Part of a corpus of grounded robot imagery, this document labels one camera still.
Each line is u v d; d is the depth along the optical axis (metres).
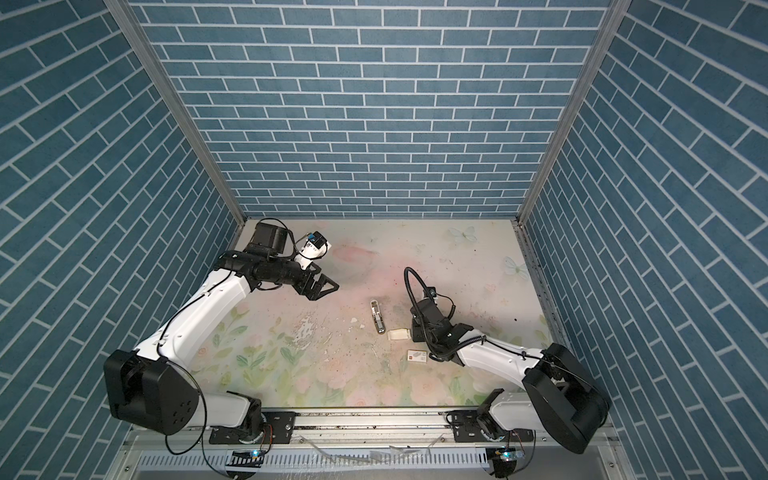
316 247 0.70
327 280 0.70
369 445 0.72
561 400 0.42
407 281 0.67
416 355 0.85
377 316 0.91
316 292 0.69
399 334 0.90
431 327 0.67
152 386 0.40
